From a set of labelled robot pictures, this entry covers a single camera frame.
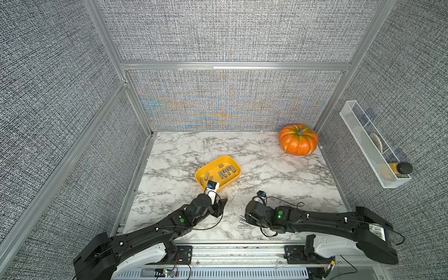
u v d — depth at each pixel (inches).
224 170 39.5
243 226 32.1
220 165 39.7
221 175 38.4
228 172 39.4
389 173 25.5
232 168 39.5
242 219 32.2
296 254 28.7
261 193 30.1
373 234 16.5
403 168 24.1
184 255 28.9
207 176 38.4
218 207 27.6
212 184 27.1
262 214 24.2
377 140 27.6
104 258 16.2
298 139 39.4
